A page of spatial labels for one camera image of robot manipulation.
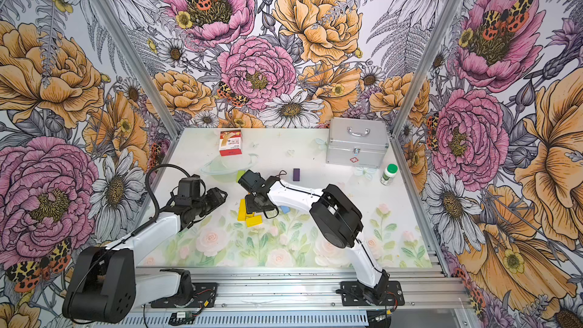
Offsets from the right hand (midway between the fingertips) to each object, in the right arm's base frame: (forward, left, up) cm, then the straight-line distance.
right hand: (256, 212), depth 90 cm
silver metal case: (+26, -43, +10) cm, 51 cm away
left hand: (+3, +13, +3) cm, 14 cm away
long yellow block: (+2, +6, -3) cm, 7 cm away
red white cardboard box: (+36, +16, +2) cm, 39 cm away
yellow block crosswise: (-2, +1, -3) cm, 4 cm away
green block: (+20, +10, -3) cm, 23 cm away
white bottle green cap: (+13, -55, +4) cm, 56 cm away
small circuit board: (-33, +19, -2) cm, 38 cm away
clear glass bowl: (+24, +18, -3) cm, 30 cm away
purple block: (+21, -16, -6) cm, 27 cm away
